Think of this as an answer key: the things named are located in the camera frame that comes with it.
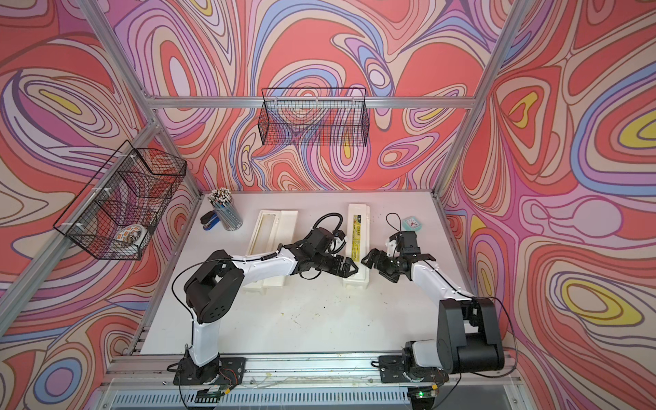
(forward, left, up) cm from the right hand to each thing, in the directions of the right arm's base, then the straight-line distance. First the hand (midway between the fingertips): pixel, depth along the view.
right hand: (372, 271), depth 88 cm
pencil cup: (+24, +54, +6) cm, 59 cm away
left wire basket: (+7, +77, +26) cm, 81 cm away
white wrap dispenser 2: (+18, +38, +2) cm, 43 cm away
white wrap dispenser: (+11, +4, +3) cm, 12 cm away
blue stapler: (+27, +65, 0) cm, 70 cm away
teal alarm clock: (+22, -20, -3) cm, 30 cm away
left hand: (0, +7, +1) cm, 7 cm away
